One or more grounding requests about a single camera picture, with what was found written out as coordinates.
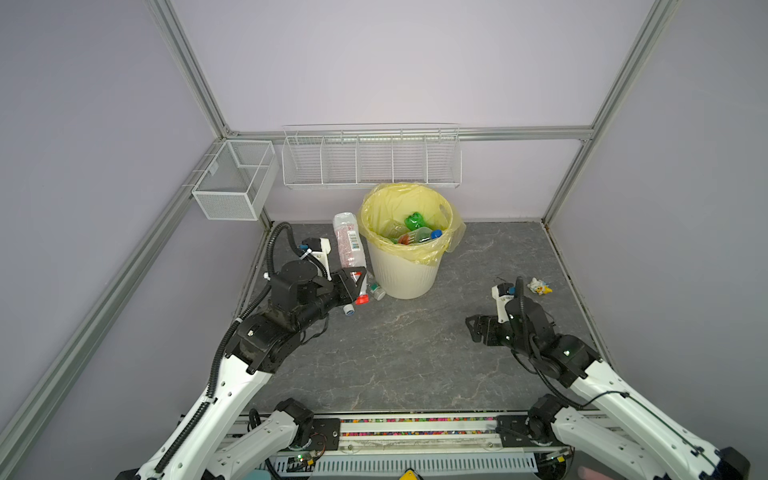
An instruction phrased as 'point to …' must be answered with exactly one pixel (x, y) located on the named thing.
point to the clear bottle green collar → (374, 287)
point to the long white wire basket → (362, 155)
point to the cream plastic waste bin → (403, 280)
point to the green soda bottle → (414, 221)
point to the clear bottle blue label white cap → (349, 309)
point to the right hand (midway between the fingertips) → (480, 322)
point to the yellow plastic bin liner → (390, 203)
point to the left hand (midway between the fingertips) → (362, 277)
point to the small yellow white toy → (539, 287)
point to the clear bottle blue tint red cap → (408, 238)
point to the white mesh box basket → (242, 182)
